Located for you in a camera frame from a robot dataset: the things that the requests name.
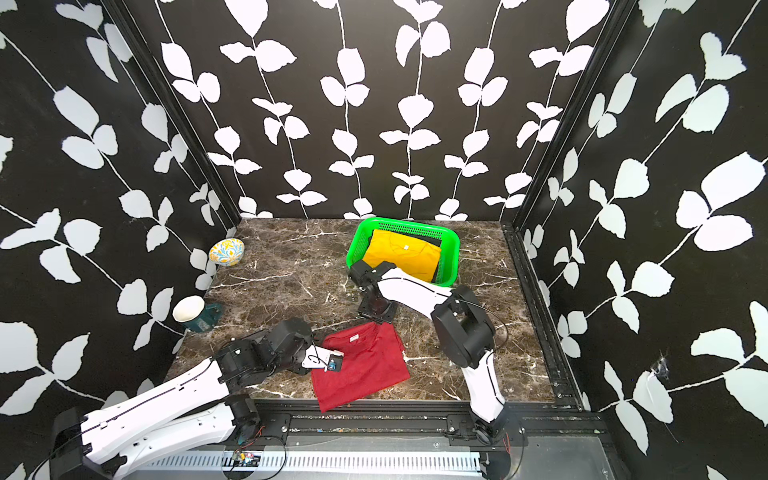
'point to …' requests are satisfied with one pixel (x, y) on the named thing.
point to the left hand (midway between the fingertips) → (319, 331)
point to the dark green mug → (207, 321)
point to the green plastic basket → (450, 255)
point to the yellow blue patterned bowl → (227, 251)
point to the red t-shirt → (373, 360)
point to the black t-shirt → (434, 241)
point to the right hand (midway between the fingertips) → (368, 315)
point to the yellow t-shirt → (415, 257)
